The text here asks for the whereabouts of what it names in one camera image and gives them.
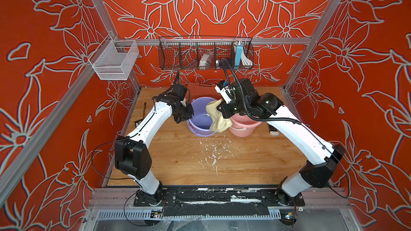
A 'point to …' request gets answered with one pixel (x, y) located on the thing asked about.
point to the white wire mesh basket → (114, 59)
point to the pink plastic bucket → (243, 125)
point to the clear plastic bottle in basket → (206, 60)
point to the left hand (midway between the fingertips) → (192, 115)
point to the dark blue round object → (221, 63)
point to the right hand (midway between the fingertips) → (214, 107)
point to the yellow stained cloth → (219, 123)
